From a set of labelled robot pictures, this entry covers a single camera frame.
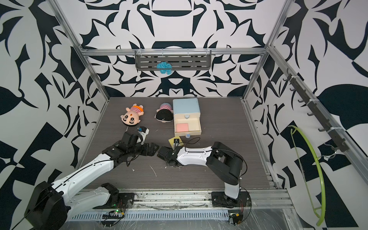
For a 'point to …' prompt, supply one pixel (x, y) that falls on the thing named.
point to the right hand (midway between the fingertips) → (174, 158)
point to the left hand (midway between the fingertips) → (152, 143)
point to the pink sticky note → (182, 127)
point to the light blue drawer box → (187, 110)
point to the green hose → (322, 216)
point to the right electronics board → (236, 217)
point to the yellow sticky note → (171, 141)
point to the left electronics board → (115, 214)
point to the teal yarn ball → (164, 64)
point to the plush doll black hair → (165, 114)
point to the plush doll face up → (132, 116)
